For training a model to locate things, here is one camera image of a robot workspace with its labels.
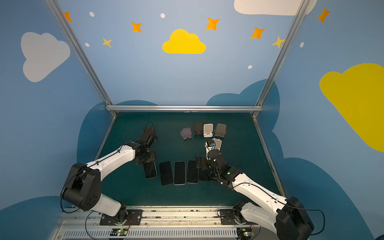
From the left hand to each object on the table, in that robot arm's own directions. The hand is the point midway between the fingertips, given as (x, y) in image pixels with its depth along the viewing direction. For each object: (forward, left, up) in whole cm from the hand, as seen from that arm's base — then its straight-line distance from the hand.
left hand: (153, 158), depth 90 cm
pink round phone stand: (+23, -19, -4) cm, 30 cm away
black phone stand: (+25, -28, -2) cm, 37 cm away
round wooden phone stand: (+25, -44, -2) cm, 51 cm away
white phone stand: (+23, -35, 0) cm, 42 cm away
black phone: (-7, -8, -5) cm, 12 cm away
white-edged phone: (-6, -16, -7) cm, 19 cm away
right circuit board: (-36, -50, -6) cm, 62 cm away
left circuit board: (-36, +11, -6) cm, 38 cm away
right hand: (-1, -31, +8) cm, 32 cm away
